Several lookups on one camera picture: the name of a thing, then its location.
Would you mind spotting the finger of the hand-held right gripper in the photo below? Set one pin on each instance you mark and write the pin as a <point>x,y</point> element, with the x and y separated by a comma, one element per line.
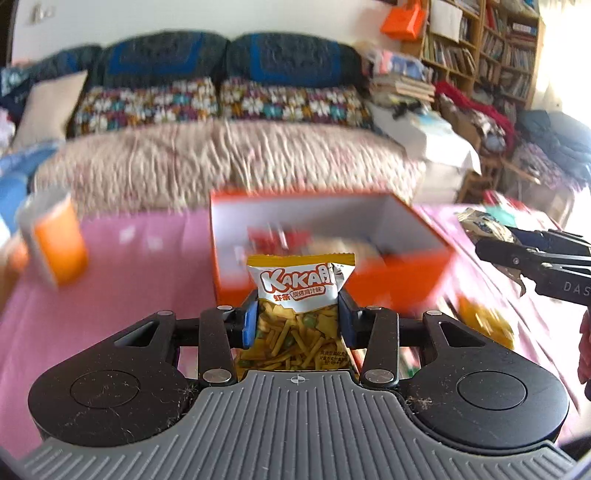
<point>554,242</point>
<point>512,258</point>

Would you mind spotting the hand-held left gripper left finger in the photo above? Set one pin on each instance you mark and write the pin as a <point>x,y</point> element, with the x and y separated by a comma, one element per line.
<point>249,323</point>

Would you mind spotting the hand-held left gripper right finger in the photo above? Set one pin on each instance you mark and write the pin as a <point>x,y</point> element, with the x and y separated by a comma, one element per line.
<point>345,323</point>

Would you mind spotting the white dark print packet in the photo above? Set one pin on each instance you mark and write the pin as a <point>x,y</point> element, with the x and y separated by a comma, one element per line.
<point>485,226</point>

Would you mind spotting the yellow stick snack packet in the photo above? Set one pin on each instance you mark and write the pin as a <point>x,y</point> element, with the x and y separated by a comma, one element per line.
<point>295,286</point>

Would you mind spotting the orange cardboard box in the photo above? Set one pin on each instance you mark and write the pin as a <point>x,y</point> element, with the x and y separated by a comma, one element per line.
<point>406,272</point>

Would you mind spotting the pile of snack packets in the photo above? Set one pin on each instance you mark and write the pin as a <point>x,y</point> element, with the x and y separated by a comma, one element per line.
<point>323,244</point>

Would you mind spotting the person's right hand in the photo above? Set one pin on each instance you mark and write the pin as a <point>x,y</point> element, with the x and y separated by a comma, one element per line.
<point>586,346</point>

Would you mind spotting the pile of clothes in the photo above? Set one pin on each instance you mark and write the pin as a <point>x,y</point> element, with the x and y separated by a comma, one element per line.
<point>549,138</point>

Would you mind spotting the purple floral tablecloth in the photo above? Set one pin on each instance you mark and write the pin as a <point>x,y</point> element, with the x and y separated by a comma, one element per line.
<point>138,277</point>

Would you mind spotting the white box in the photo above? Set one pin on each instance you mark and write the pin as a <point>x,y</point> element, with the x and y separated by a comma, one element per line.
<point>429,134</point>

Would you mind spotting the red cloth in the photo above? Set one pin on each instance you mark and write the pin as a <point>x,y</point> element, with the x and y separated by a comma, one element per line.
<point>471,104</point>

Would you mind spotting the beige quilted sofa cover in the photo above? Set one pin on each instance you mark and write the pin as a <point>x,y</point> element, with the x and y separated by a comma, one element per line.
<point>207,157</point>

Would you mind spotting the stack of books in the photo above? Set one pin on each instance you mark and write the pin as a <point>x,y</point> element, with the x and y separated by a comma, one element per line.
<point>401,83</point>

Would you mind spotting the wooden bookshelf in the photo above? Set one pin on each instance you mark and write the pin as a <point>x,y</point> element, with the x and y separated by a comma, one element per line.
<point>485,46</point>

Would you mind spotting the orange cup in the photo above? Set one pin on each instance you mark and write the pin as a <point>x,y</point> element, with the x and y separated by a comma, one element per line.
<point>51,240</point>

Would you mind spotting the floral sofa cushion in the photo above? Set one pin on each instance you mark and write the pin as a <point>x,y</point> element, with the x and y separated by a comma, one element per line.
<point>295,104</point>
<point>147,106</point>

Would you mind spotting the orange bag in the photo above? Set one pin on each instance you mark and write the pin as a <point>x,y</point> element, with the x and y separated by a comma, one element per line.
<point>404,21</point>

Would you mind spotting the blue white bedding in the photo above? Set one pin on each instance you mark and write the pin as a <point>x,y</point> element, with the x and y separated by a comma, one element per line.
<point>14,184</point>

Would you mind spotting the dark blue sofa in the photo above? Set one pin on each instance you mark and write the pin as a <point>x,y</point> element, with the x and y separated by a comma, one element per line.
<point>161,60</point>

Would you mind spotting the beige pillow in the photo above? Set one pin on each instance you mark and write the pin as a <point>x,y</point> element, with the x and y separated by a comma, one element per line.
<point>46,108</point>

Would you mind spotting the wall switch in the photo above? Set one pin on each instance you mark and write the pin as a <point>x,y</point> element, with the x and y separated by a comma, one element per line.
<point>39,13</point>

